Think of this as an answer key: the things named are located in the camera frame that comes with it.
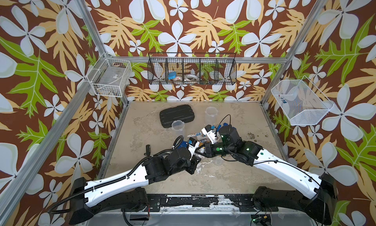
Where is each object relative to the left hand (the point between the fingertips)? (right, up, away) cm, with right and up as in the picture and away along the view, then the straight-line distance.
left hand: (200, 158), depth 70 cm
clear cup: (-12, +12, +19) cm, 26 cm away
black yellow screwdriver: (-31, -1, +22) cm, 38 cm away
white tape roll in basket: (-3, +47, +29) cm, 56 cm away
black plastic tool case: (-9, +23, +37) cm, 44 cm away
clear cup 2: (+10, +22, +27) cm, 36 cm away
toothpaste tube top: (-3, +7, +29) cm, 30 cm away
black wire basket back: (-3, +53, +30) cm, 61 cm away
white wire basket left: (-53, +44, +16) cm, 70 cm away
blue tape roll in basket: (-17, +48, +26) cm, 57 cm away
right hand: (-3, +3, 0) cm, 4 cm away
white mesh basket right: (+60, +27, +12) cm, 67 cm away
